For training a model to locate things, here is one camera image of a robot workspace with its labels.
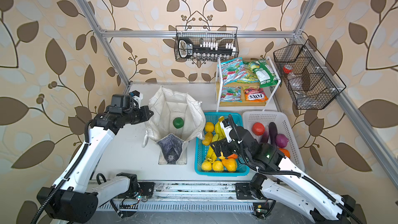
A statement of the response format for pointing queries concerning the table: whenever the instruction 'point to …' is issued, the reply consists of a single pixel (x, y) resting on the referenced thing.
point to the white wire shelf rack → (219, 91)
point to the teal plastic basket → (243, 165)
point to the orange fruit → (233, 156)
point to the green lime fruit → (178, 122)
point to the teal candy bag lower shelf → (232, 94)
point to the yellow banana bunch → (219, 135)
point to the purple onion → (281, 140)
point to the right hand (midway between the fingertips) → (219, 142)
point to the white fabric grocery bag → (172, 143)
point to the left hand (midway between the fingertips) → (153, 111)
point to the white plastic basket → (265, 117)
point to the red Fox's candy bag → (255, 95)
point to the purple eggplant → (271, 131)
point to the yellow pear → (230, 164)
